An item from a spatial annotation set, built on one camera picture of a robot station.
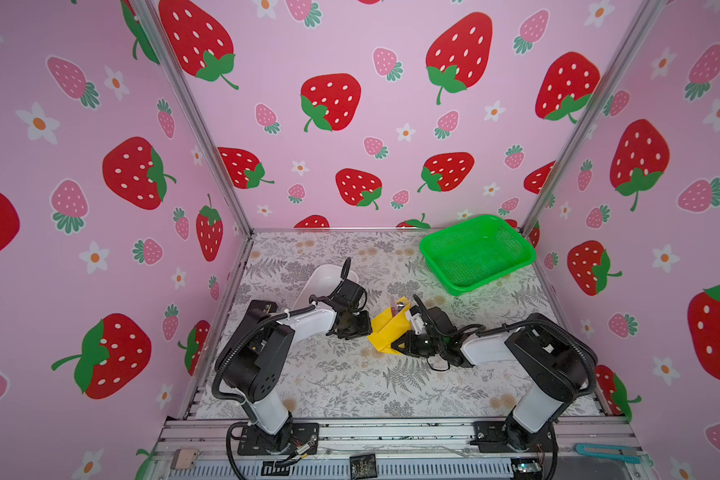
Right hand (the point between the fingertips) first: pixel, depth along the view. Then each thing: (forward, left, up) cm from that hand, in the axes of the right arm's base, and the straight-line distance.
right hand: (389, 346), depth 88 cm
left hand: (+5, +6, 0) cm, 8 cm away
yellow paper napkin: (+6, +1, 0) cm, 6 cm away
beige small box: (-34, +46, +2) cm, 57 cm away
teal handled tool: (-20, -58, -2) cm, 62 cm away
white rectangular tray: (+20, +25, +3) cm, 32 cm away
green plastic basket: (+43, -29, -2) cm, 52 cm away
